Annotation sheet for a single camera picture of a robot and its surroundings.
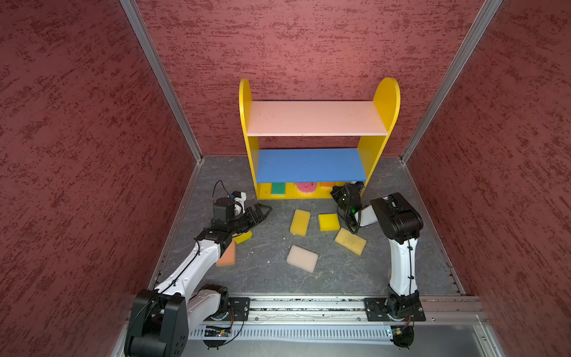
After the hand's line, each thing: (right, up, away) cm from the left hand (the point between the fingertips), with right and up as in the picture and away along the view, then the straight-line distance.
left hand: (266, 217), depth 83 cm
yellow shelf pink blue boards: (+19, +17, +11) cm, 27 cm away
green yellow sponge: (+3, +10, +21) cm, 23 cm away
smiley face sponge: (+17, +10, +19) cm, 28 cm away
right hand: (+29, +10, +23) cm, 38 cm away
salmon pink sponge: (-15, -15, 0) cm, 21 cm away
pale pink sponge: (+14, -16, +1) cm, 21 cm away
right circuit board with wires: (+47, -37, -12) cm, 61 cm away
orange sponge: (+27, +12, +23) cm, 38 cm away
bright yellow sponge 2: (+26, -4, +12) cm, 29 cm away
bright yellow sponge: (-10, -10, +5) cm, 15 cm away
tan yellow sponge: (+34, -11, +6) cm, 37 cm away
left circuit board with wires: (-13, -35, -12) cm, 40 cm away
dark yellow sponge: (+14, -5, +12) cm, 19 cm away
